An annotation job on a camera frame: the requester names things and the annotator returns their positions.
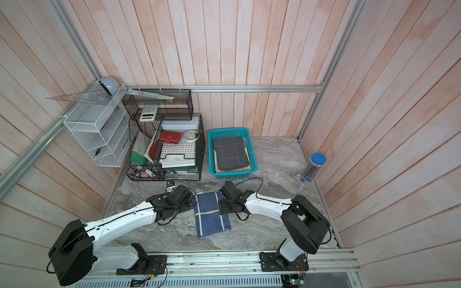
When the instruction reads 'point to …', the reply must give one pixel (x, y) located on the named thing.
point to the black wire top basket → (173, 104)
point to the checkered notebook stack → (183, 153)
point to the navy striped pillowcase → (209, 221)
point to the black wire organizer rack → (152, 171)
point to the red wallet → (170, 137)
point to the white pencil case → (185, 123)
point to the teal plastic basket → (222, 132)
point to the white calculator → (149, 113)
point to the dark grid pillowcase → (230, 153)
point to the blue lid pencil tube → (316, 161)
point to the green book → (138, 153)
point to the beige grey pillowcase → (248, 167)
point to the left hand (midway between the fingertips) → (182, 206)
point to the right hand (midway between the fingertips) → (225, 205)
